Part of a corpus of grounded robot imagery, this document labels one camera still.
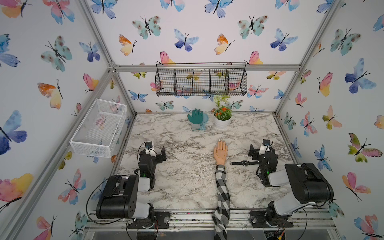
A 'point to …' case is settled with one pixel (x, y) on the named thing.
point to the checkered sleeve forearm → (221, 216)
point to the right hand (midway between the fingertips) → (261, 144)
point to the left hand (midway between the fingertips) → (156, 146)
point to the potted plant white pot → (222, 115)
